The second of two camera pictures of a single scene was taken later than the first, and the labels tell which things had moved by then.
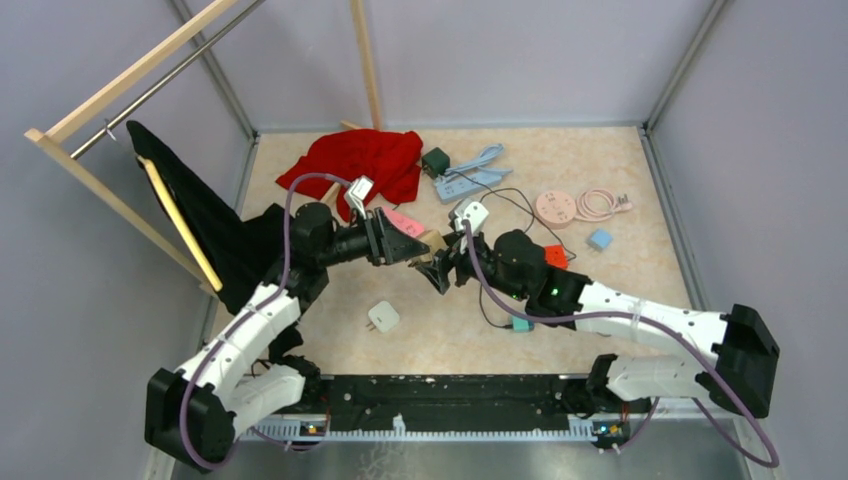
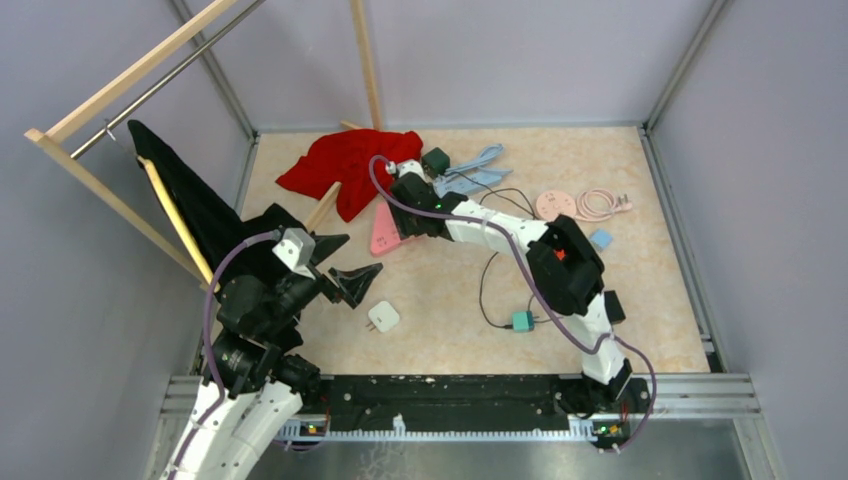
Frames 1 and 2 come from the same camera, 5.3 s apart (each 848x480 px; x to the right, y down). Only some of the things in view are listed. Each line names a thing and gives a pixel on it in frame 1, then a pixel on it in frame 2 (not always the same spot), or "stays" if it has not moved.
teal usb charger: [522, 325] stays
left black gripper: [388, 244] -> [352, 283]
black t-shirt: [240, 254] stays
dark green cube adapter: [435, 162] stays
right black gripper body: [464, 264] -> [407, 223]
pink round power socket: [555, 209] stays
